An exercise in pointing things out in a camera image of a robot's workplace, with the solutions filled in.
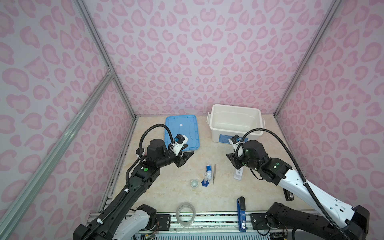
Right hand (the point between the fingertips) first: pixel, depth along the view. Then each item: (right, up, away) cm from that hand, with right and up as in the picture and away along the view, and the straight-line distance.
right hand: (230, 152), depth 75 cm
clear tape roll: (-22, -34, -3) cm, 41 cm away
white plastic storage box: (+5, +17, +35) cm, 39 cm away
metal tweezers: (-6, -15, +15) cm, 22 cm away
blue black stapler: (+5, -29, -3) cm, 30 cm away
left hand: (-20, +3, -3) cm, 21 cm away
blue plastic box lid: (-27, +15, +39) cm, 50 cm away
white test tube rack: (+7, -13, +11) cm, 19 cm away
